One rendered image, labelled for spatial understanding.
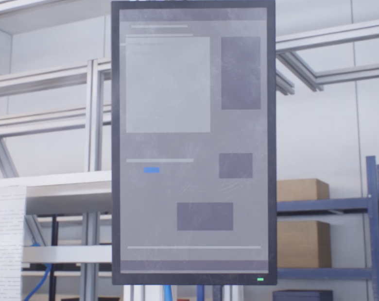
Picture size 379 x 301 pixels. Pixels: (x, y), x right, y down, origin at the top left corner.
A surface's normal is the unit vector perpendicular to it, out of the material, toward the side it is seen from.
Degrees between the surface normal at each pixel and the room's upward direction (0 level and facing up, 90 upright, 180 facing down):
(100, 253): 90
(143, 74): 101
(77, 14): 180
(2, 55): 90
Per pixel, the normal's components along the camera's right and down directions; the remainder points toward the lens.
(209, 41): -0.03, -0.01
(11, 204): -0.44, -0.23
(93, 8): 0.00, 0.98
